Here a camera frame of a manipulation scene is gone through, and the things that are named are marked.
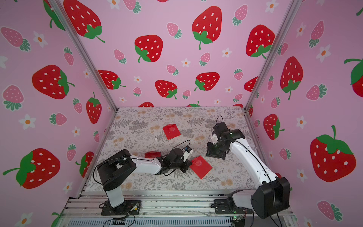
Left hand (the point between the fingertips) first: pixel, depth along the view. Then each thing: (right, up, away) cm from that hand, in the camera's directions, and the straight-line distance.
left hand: (193, 163), depth 88 cm
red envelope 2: (-16, +19, +19) cm, 32 cm away
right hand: (+11, +8, -9) cm, 16 cm away
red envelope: (+4, -2, 0) cm, 5 cm away
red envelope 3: (-28, +4, +8) cm, 30 cm away
